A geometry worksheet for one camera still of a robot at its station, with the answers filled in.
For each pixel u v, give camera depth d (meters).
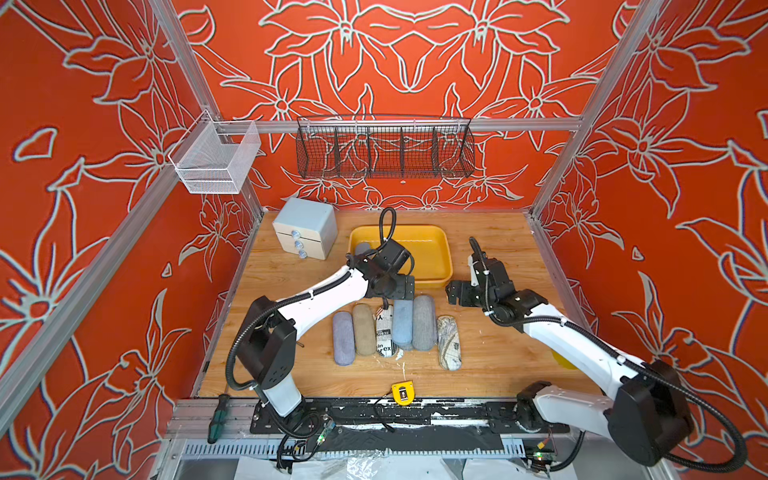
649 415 0.39
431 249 1.07
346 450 0.70
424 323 0.83
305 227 0.94
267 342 0.44
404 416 0.74
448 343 0.82
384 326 0.85
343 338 0.83
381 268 0.62
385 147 0.97
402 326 0.83
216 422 0.71
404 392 0.76
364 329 0.86
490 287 0.62
